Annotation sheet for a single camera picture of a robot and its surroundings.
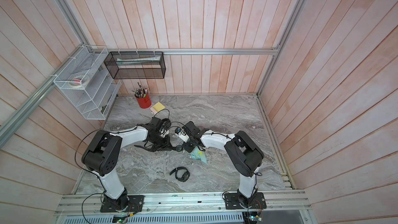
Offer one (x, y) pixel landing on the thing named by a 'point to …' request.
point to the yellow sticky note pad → (158, 107)
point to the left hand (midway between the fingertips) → (172, 149)
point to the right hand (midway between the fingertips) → (186, 143)
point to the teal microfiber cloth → (197, 154)
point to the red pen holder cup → (144, 102)
